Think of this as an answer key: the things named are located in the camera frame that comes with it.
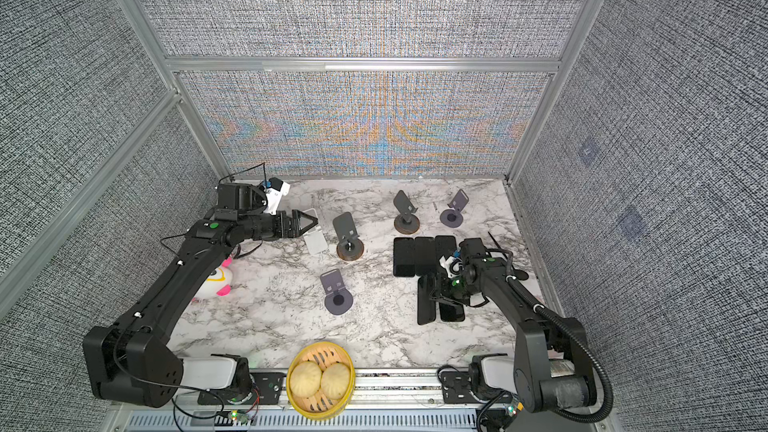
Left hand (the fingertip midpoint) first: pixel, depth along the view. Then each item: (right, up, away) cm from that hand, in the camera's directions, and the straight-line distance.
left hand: (306, 221), depth 78 cm
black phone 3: (+41, -9, +22) cm, 48 cm away
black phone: (+27, -14, +24) cm, 38 cm away
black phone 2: (+34, -12, +19) cm, 41 cm away
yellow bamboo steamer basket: (+5, -43, -9) cm, 44 cm away
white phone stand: (-2, -8, +22) cm, 23 cm away
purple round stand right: (+45, 0, +28) cm, 53 cm away
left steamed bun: (+2, -36, -9) cm, 37 cm away
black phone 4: (+33, -23, +10) cm, 41 cm away
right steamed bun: (+9, -36, -9) cm, 39 cm away
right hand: (+35, -21, +7) cm, 41 cm away
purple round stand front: (+7, -23, +9) cm, 26 cm away
